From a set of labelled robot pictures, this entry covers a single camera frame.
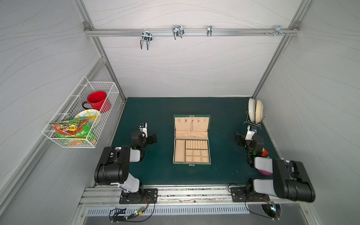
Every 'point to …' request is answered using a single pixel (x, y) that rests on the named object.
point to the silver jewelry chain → (191, 127)
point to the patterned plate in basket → (92, 116)
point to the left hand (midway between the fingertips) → (149, 131)
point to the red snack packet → (265, 152)
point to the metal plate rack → (257, 124)
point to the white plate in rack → (252, 109)
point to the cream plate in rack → (259, 111)
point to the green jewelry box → (191, 144)
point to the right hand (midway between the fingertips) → (244, 132)
